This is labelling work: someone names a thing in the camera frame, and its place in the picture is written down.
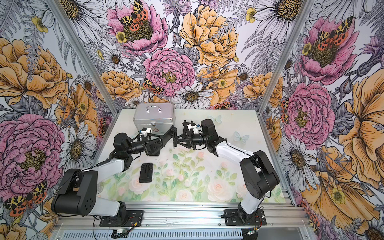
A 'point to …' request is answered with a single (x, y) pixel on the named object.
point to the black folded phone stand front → (146, 173)
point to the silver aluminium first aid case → (159, 116)
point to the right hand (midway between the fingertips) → (176, 142)
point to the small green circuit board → (120, 233)
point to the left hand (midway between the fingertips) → (163, 143)
